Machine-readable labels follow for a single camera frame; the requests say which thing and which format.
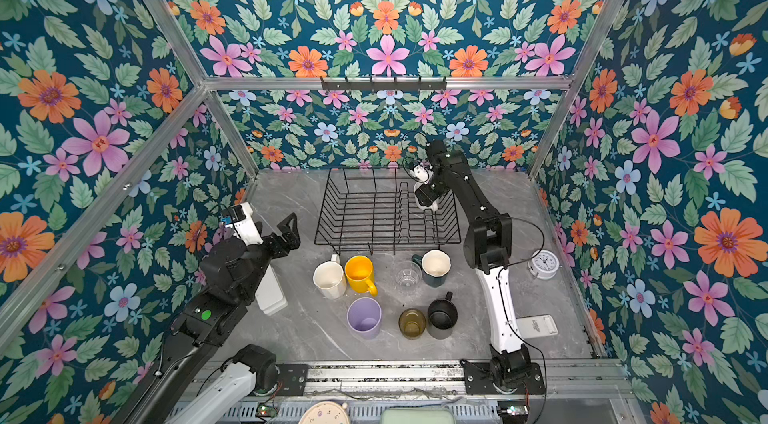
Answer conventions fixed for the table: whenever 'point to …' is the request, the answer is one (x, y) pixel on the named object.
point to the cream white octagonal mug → (329, 278)
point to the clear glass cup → (408, 278)
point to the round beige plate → (326, 412)
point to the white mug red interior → (433, 206)
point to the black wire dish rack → (376, 206)
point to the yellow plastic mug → (359, 271)
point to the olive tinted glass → (412, 322)
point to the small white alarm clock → (545, 265)
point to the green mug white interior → (435, 265)
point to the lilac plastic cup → (364, 315)
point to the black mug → (442, 317)
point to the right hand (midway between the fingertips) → (433, 190)
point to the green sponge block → (418, 416)
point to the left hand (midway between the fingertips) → (281, 212)
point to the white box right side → (534, 326)
